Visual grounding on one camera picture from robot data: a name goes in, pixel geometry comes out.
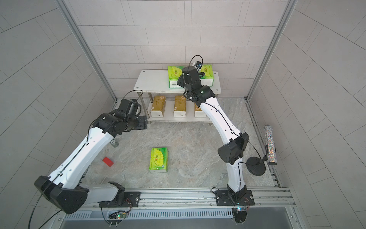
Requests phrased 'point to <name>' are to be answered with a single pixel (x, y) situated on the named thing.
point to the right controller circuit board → (239, 214)
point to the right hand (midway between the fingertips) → (181, 75)
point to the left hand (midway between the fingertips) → (146, 120)
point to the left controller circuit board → (117, 215)
